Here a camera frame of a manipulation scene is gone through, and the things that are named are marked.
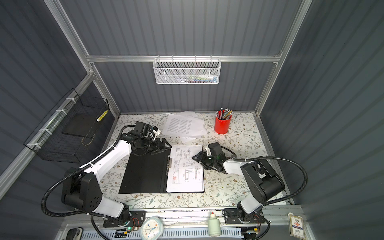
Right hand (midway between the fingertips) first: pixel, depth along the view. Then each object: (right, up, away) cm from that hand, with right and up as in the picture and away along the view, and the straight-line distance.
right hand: (196, 161), depth 90 cm
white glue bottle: (+8, -23, -24) cm, 34 cm away
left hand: (-17, +9, -6) cm, 20 cm away
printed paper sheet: (-6, +31, +31) cm, 44 cm away
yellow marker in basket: (-52, +27, -8) cm, 59 cm away
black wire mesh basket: (-65, +17, -18) cm, 69 cm away
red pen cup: (+19, +21, +19) cm, 34 cm away
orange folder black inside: (-29, -8, -2) cm, 30 cm away
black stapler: (-56, -28, -22) cm, 66 cm away
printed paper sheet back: (-8, +22, +23) cm, 32 cm away
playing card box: (+47, -26, -20) cm, 57 cm away
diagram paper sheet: (-6, -7, -3) cm, 10 cm away
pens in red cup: (+19, +29, +12) cm, 37 cm away
